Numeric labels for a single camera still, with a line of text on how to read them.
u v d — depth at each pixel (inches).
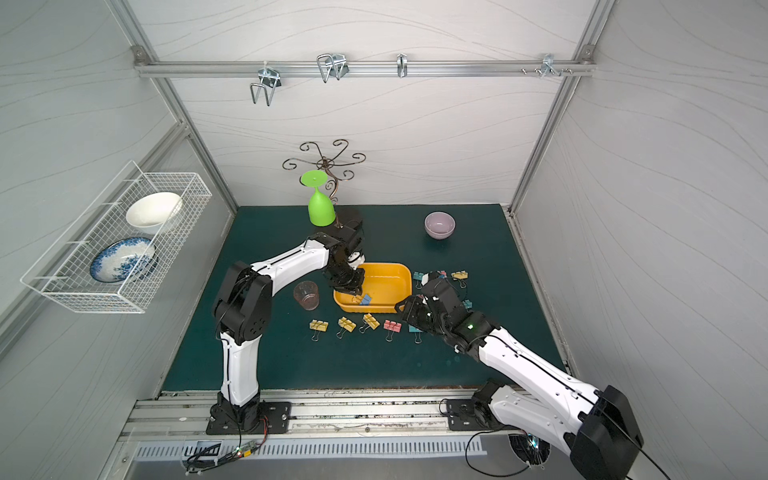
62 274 22.3
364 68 31.3
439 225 44.1
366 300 36.8
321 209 35.3
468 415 28.9
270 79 30.8
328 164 35.7
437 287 22.6
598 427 15.4
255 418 26.8
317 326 34.3
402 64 28.5
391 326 34.5
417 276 38.7
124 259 25.6
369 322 35.3
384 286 37.9
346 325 34.7
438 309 24.2
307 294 37.0
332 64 30.0
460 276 37.8
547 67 30.3
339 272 31.5
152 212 29.2
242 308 20.5
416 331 34.8
